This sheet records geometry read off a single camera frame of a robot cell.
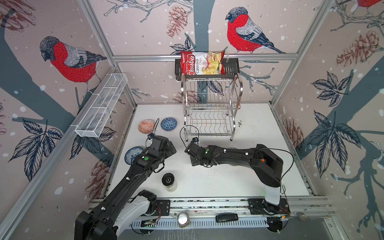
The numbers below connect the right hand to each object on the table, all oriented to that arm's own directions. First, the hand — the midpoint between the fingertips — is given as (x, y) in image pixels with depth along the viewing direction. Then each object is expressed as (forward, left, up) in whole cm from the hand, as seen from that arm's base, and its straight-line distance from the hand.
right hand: (193, 161), depth 88 cm
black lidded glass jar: (-14, +11, +10) cm, 20 cm away
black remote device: (-27, -18, +2) cm, 32 cm away
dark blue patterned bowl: (+28, +20, +1) cm, 34 cm away
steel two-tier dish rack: (+23, -10, +25) cm, 35 cm away
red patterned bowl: (+24, +35, +2) cm, 43 cm away
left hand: (+1, +13, +13) cm, 19 cm away
